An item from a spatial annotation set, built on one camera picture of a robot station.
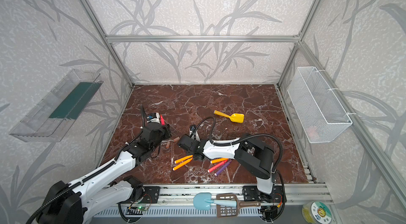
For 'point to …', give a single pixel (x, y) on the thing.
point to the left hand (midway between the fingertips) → (172, 120)
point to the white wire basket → (322, 118)
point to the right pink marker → (217, 166)
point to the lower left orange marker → (182, 164)
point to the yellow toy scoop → (234, 117)
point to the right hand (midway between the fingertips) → (191, 140)
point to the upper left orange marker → (183, 159)
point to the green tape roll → (316, 212)
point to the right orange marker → (219, 160)
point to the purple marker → (218, 172)
